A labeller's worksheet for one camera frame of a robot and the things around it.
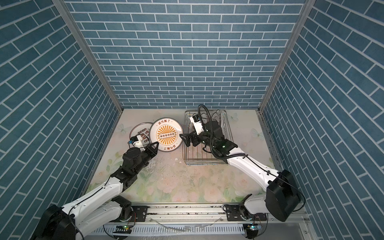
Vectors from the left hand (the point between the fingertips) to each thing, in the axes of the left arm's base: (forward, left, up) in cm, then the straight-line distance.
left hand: (160, 142), depth 81 cm
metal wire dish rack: (+1, -19, -16) cm, 25 cm away
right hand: (+2, -14, +9) cm, 17 cm away
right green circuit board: (-38, -47, -17) cm, 63 cm away
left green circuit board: (-37, +16, -20) cm, 45 cm away
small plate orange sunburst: (+7, -3, +1) cm, 7 cm away
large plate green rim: (+21, +18, -15) cm, 32 cm away
